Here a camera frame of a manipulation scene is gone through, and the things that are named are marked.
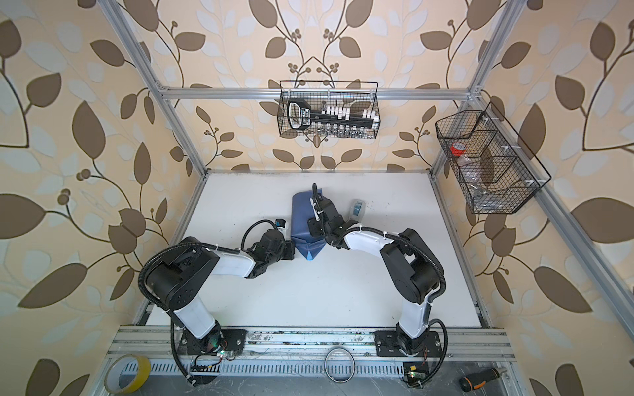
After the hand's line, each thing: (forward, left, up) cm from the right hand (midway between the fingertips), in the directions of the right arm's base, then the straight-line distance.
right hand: (315, 220), depth 95 cm
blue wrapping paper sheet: (+6, +5, -1) cm, 8 cm away
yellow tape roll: (-45, +56, -2) cm, 72 cm away
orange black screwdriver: (-51, -44, -5) cm, 67 cm away
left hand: (-6, +9, -5) cm, 12 cm away
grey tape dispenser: (+7, -18, -3) cm, 19 cm away
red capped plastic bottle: (+9, -49, +26) cm, 56 cm away
